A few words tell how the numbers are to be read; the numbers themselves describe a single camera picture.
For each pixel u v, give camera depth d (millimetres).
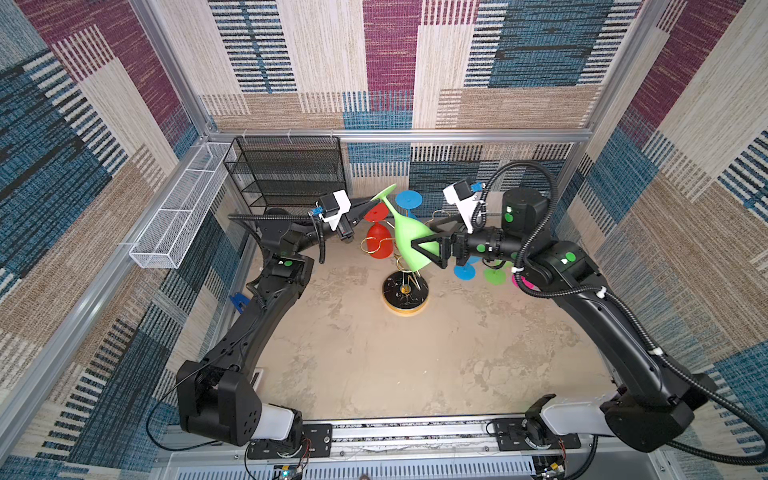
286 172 1085
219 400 401
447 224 623
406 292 986
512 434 730
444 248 512
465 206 519
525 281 469
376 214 603
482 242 522
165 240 910
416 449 729
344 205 501
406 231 603
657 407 385
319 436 744
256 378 798
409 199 849
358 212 577
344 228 564
